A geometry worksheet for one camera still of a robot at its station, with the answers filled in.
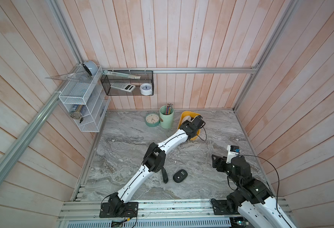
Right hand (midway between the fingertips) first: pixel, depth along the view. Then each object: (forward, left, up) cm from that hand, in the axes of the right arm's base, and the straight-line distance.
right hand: (216, 155), depth 78 cm
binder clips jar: (+16, +78, +18) cm, 81 cm away
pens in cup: (+35, +27, +3) cm, 44 cm away
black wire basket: (+50, +59, +13) cm, 78 cm away
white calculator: (+44, +56, +13) cm, 73 cm away
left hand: (+27, +15, -7) cm, 32 cm away
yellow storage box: (+40, +11, -11) cm, 42 cm away
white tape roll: (+40, +43, +14) cm, 60 cm away
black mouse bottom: (-8, +20, -13) cm, 25 cm away
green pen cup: (+30, +29, -7) cm, 42 cm away
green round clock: (+36, +40, -12) cm, 55 cm away
